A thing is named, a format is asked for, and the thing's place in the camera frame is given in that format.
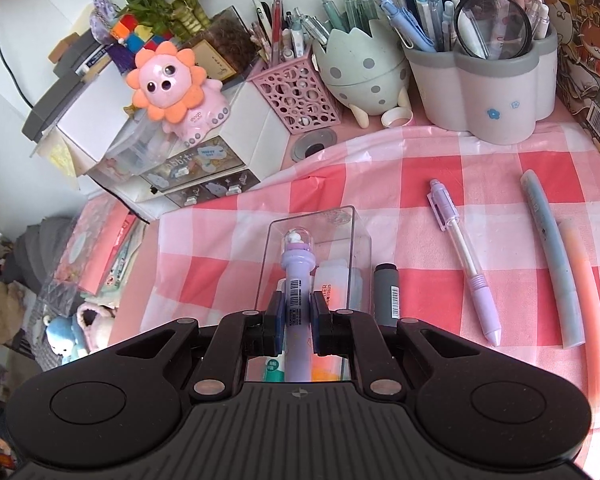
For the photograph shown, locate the orange pen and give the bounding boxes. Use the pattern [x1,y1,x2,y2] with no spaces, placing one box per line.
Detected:
[557,218,600,406]

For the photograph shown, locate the colourful puzzle cube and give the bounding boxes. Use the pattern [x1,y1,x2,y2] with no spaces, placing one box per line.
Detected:
[110,14,173,71]

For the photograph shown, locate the white grey flower pen holder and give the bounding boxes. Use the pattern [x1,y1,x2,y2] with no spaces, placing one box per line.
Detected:
[402,35,561,145]

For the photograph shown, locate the pens in flower holder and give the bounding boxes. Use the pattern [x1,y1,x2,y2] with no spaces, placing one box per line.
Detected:
[380,0,553,56]

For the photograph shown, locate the grey blue pen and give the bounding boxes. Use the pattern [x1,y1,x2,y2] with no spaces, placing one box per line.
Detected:
[520,169,583,350]

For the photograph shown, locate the pink white checked tablecloth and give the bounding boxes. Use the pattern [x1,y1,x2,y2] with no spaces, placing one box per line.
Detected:
[107,125,600,461]

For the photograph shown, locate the pink perforated pen holder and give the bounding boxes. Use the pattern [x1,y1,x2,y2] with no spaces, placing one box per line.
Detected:
[247,40,343,136]

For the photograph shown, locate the white cardboard box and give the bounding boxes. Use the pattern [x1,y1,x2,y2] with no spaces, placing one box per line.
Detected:
[30,67,146,191]

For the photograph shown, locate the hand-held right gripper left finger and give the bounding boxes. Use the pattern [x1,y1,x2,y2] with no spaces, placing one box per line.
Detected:
[102,292,287,402]

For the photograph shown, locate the clear plastic storage tub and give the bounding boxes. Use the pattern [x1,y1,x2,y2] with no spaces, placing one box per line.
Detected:
[87,110,181,186]

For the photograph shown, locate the pens in pink holder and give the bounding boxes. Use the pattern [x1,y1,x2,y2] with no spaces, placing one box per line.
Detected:
[250,0,313,68]

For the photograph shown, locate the pink lion toy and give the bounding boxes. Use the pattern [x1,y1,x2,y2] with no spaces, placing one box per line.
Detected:
[125,42,231,148]

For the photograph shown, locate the white desktop drawer organizer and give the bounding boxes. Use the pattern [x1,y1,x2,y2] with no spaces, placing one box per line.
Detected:
[87,80,301,208]

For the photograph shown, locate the white orange highlighter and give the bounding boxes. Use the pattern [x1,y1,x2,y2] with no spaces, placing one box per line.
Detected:
[312,260,363,383]

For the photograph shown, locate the clear box with brown contents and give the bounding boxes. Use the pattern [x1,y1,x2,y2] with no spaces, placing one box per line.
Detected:
[187,6,261,83]

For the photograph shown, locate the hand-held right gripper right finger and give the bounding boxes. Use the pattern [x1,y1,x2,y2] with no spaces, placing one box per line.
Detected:
[311,292,496,402]

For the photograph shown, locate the black cable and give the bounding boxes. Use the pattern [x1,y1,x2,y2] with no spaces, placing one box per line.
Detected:
[0,7,36,111]

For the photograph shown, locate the purple clear mechanical pencil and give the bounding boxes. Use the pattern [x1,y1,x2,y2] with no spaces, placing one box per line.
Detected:
[428,178,502,347]

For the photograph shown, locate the clear plastic box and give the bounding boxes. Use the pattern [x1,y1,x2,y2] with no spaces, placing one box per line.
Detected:
[245,205,373,383]

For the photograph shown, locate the green white glue stick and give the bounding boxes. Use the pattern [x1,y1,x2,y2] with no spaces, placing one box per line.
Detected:
[261,357,287,383]

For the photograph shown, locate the black marker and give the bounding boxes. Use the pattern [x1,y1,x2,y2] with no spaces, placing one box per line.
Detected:
[372,262,406,328]

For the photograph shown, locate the blue plush toy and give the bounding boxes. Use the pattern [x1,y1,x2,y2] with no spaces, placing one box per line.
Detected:
[42,312,88,366]

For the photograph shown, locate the pink white plush toy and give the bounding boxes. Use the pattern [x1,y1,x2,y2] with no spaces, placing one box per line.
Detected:
[75,302,118,351]

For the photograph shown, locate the pink gift box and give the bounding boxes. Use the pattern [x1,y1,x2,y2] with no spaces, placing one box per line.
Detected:
[52,205,141,293]

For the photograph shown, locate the purple marker with dome cap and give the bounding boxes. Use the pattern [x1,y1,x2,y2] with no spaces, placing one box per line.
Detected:
[279,227,317,383]

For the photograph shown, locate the black magnifying glass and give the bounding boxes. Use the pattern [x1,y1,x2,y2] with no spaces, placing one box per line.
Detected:
[454,0,533,59]

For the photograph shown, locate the egg shaped pen holder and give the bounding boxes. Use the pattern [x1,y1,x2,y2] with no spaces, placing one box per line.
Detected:
[312,27,413,128]

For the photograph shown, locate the dark grey flat box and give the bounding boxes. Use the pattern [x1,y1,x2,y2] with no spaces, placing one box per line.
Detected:
[22,72,88,141]
[52,42,113,78]

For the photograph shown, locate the grey desk cable grommet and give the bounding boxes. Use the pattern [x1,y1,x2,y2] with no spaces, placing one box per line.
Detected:
[292,129,338,162]

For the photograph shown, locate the purple sachet charm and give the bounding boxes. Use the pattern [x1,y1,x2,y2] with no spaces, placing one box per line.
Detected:
[90,0,120,43]

